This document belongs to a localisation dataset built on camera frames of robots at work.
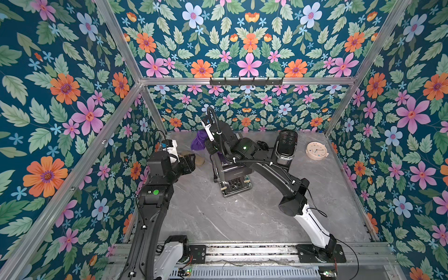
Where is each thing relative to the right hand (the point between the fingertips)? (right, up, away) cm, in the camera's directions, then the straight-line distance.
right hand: (214, 130), depth 77 cm
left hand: (-9, -11, -6) cm, 15 cm away
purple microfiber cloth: (-6, -6, -2) cm, 9 cm away
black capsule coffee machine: (+33, -8, +7) cm, 35 cm away
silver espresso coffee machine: (+10, -21, -1) cm, 24 cm away
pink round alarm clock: (+60, -10, +31) cm, 68 cm away
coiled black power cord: (+27, -7, +31) cm, 42 cm away
